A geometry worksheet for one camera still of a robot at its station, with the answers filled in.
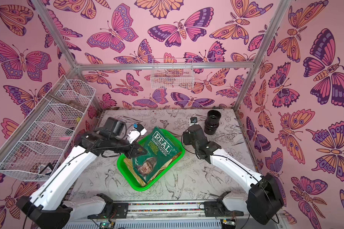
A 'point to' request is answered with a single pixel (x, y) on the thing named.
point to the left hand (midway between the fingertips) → (147, 150)
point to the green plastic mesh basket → (125, 173)
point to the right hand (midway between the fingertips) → (186, 132)
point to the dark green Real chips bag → (161, 148)
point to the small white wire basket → (169, 73)
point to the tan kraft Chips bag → (129, 162)
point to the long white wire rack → (36, 155)
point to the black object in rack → (48, 164)
